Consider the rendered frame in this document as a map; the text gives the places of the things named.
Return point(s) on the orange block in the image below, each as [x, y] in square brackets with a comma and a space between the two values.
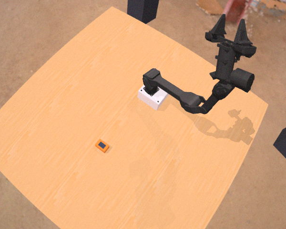
[102, 145]

